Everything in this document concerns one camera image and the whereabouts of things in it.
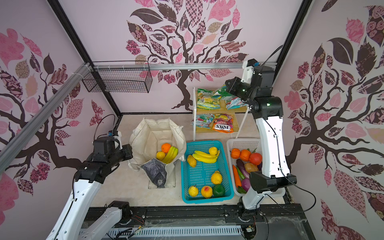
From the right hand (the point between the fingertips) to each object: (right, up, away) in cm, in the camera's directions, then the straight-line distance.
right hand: (227, 79), depth 62 cm
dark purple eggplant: (+14, -44, +25) cm, 53 cm away
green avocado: (-1, -55, +15) cm, 57 cm away
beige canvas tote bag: (-43, -28, +24) cm, 57 cm away
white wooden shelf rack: (+1, -12, +15) cm, 19 cm away
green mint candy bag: (-9, -16, +29) cm, 34 cm away
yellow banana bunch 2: (-8, -40, +29) cm, 50 cm away
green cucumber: (+14, -50, +22) cm, 56 cm away
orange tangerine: (-33, -34, +32) cm, 57 cm away
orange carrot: (+9, -49, +19) cm, 54 cm away
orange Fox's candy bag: (+3, -18, +27) cm, 33 cm away
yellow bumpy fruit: (-2, -49, +19) cm, 52 cm away
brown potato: (+18, -44, +21) cm, 52 cm away
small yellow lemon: (-36, -39, +29) cm, 60 cm away
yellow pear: (-15, -55, +15) cm, 59 cm away
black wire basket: (-60, +12, +32) cm, 70 cm away
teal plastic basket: (-8, -50, +25) cm, 57 cm away
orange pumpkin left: (+11, -37, +28) cm, 47 cm away
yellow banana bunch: (-29, -38, +27) cm, 55 cm away
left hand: (-46, -32, +11) cm, 57 cm away
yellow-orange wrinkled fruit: (-16, -41, +25) cm, 51 cm away
